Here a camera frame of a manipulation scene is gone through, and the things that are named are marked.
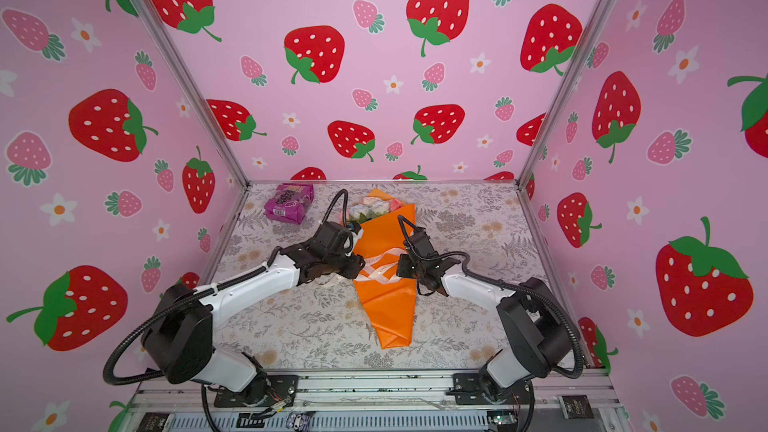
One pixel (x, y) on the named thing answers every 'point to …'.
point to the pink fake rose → (395, 204)
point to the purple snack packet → (290, 202)
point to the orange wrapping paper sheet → (391, 307)
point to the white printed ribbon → (386, 266)
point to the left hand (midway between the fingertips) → (357, 258)
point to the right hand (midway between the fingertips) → (399, 263)
